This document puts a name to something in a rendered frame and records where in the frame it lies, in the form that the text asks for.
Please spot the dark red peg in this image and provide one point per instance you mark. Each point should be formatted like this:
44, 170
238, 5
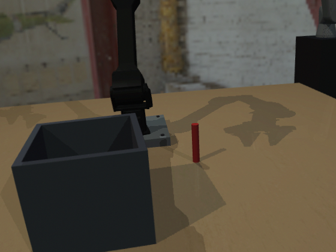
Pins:
195, 142

